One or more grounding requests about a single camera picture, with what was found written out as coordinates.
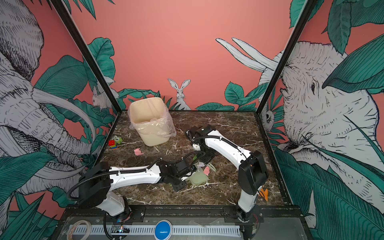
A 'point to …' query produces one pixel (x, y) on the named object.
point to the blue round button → (163, 230)
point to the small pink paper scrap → (137, 152)
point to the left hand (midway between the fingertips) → (183, 181)
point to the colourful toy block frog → (113, 143)
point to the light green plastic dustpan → (198, 177)
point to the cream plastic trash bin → (151, 117)
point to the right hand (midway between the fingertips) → (206, 159)
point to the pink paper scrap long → (206, 170)
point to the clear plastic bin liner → (164, 124)
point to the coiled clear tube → (74, 224)
